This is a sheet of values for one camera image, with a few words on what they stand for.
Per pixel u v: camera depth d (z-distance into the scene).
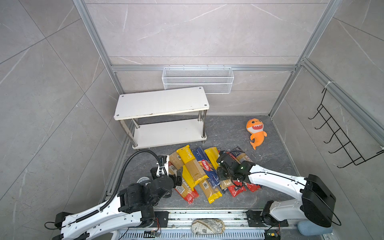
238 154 0.95
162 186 0.48
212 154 0.88
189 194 0.78
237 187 0.74
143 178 0.83
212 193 0.80
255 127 1.01
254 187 0.79
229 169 0.63
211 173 0.82
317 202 0.40
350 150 0.63
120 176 0.46
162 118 1.18
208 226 0.69
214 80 1.01
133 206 0.45
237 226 0.73
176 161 0.90
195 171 0.84
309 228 0.69
